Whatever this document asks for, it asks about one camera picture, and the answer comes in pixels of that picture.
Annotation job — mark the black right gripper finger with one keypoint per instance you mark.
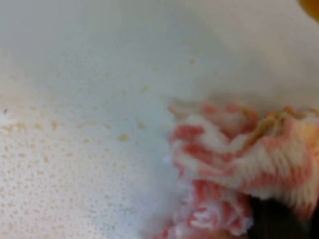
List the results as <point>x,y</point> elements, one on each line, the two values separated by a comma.
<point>273,220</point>

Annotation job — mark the pink white striped rag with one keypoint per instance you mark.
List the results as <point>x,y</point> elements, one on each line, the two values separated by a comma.
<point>227,155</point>

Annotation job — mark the brown coffee stain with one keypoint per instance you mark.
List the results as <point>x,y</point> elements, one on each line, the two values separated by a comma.
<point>311,8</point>

